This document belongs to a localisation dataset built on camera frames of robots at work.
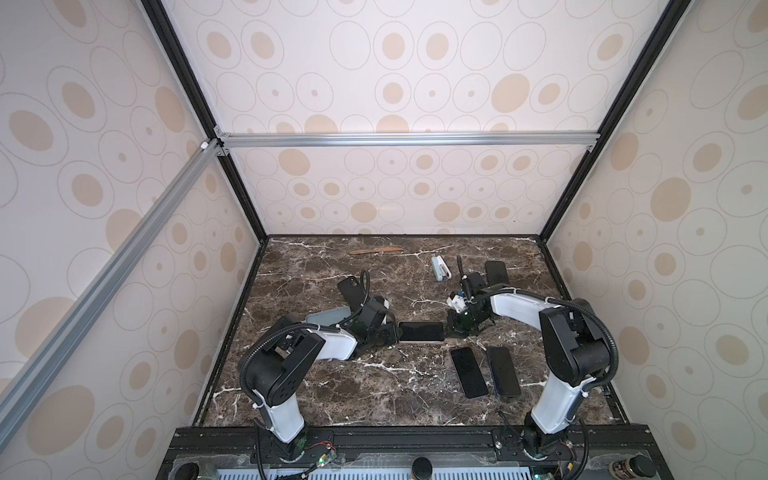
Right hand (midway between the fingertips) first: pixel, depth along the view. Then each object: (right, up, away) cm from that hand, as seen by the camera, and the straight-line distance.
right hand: (444, 337), depth 93 cm
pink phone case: (-8, -1, -2) cm, 8 cm away
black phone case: (-30, +13, +13) cm, 35 cm away
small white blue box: (+1, +21, +13) cm, 25 cm away
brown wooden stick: (-22, +28, +23) cm, 43 cm away
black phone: (-7, +2, -1) cm, 8 cm away
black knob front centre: (-10, -20, -31) cm, 38 cm away
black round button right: (+36, -21, -29) cm, 50 cm away
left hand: (-11, +2, -2) cm, 11 cm away
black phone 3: (+16, -8, -8) cm, 20 cm away
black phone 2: (+5, -8, -8) cm, 13 cm away
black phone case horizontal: (+22, +20, +15) cm, 33 cm away
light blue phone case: (-37, +5, +4) cm, 37 cm away
